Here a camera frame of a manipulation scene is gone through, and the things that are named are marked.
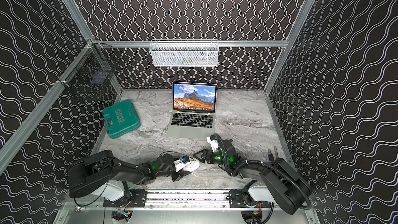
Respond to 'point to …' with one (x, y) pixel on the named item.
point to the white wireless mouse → (192, 165)
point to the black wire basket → (91, 74)
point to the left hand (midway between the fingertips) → (190, 170)
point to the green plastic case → (121, 118)
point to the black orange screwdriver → (270, 155)
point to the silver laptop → (194, 110)
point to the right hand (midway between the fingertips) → (197, 155)
